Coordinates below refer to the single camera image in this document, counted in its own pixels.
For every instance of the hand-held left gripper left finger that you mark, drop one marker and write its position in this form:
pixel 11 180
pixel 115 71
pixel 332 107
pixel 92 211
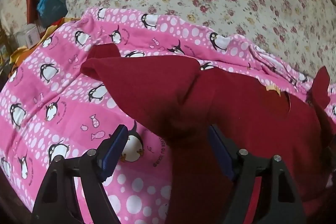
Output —
pixel 116 151

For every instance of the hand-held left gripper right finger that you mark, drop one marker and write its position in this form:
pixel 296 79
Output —
pixel 221 153

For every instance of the dark red garment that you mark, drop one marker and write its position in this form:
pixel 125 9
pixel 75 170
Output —
pixel 236 98

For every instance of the pink penguin print blanket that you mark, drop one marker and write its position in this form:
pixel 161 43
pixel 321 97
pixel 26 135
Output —
pixel 65 98

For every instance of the yellow orange cloth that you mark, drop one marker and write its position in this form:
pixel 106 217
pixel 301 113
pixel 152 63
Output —
pixel 23 52

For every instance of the white plastic box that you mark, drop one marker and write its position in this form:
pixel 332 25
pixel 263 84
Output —
pixel 28 34

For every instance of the blue plastic bag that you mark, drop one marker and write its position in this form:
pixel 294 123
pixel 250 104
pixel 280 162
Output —
pixel 51 3

